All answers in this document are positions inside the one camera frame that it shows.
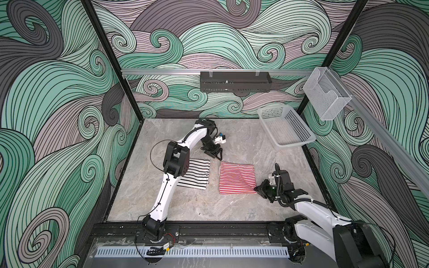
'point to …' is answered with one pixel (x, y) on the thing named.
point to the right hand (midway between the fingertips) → (252, 189)
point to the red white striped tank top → (237, 178)
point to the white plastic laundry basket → (285, 125)
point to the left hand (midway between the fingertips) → (218, 155)
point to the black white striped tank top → (197, 175)
